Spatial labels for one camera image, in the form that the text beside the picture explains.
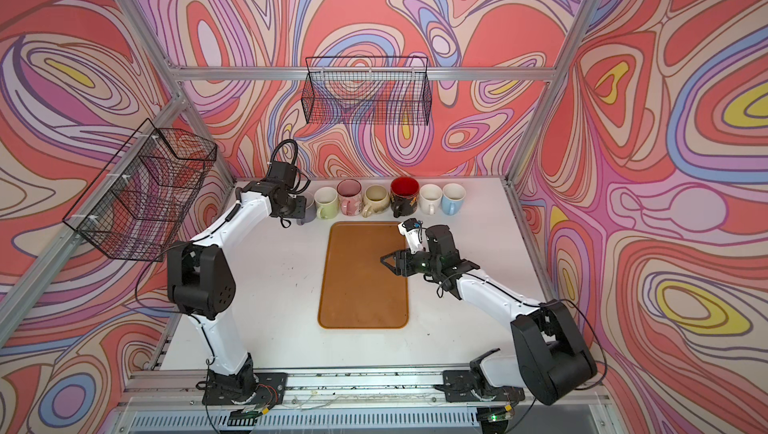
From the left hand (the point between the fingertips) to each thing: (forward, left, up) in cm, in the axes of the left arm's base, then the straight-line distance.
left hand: (298, 206), depth 94 cm
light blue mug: (+7, -51, -5) cm, 52 cm away
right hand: (-19, -29, -3) cm, 35 cm away
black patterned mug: (+8, -34, -3) cm, 35 cm away
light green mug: (+6, -8, -5) cm, 11 cm away
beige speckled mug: (+8, -25, -6) cm, 27 cm away
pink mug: (+8, -16, -4) cm, 18 cm away
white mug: (+11, -45, -8) cm, 47 cm away
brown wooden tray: (-23, -20, -14) cm, 33 cm away
